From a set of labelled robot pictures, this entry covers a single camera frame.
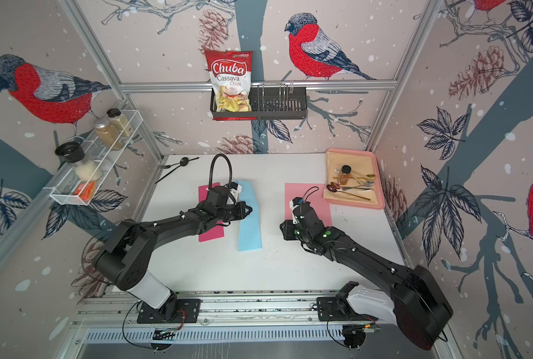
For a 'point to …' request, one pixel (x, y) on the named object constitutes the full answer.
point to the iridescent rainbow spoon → (337, 186)
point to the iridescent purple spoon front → (332, 188)
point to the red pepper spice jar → (343, 176)
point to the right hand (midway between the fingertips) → (282, 224)
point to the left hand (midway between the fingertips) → (256, 205)
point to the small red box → (85, 191)
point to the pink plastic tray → (352, 179)
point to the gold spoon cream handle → (370, 176)
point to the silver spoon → (368, 184)
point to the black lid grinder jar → (86, 170)
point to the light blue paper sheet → (249, 232)
